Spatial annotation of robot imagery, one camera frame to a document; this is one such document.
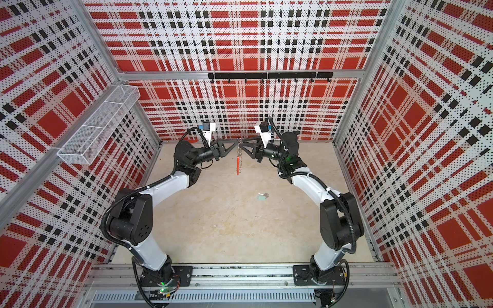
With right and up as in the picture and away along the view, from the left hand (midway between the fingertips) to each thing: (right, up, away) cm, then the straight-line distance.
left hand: (239, 144), depth 73 cm
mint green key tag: (+9, -25, +23) cm, 36 cm away
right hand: (+2, +1, 0) cm, 2 cm away
